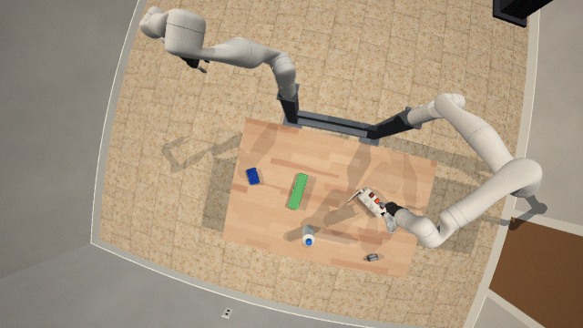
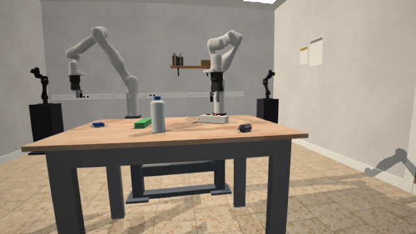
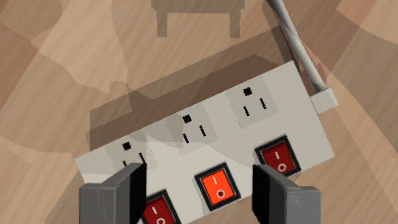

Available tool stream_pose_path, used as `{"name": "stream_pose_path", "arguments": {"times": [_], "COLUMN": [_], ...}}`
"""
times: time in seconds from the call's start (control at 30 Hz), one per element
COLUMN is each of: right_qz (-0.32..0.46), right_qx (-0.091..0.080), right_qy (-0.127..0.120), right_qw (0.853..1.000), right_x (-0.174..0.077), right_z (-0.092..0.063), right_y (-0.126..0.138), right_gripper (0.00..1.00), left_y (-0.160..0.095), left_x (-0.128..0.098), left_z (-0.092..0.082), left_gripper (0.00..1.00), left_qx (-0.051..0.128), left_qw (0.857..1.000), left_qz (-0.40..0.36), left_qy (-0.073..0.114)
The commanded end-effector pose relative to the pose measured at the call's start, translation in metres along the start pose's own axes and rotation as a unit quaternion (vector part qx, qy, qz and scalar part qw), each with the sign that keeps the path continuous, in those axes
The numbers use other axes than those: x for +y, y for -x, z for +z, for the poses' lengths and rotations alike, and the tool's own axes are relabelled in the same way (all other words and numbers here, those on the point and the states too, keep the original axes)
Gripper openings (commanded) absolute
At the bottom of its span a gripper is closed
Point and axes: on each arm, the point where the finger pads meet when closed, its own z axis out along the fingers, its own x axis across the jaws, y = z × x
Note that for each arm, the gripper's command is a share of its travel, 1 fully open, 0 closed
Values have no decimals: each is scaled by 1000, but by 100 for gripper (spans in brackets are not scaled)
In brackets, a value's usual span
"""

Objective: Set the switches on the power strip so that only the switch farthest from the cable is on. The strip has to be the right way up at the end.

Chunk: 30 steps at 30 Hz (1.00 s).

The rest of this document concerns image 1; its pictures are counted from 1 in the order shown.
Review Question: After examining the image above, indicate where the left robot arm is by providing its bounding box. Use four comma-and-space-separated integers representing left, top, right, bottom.
400, 93, 543, 249

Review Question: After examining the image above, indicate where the white bottle with blue cap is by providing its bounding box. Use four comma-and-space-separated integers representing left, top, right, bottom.
302, 225, 315, 246

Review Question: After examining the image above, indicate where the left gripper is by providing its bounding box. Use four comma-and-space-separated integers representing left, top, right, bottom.
377, 201, 412, 234

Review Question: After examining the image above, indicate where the grey power strip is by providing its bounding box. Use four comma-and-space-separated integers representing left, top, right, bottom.
348, 188, 386, 219

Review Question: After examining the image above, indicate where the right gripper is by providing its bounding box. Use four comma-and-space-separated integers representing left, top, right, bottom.
180, 57, 209, 74

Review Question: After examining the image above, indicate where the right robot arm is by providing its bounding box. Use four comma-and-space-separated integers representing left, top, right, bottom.
139, 6, 296, 99

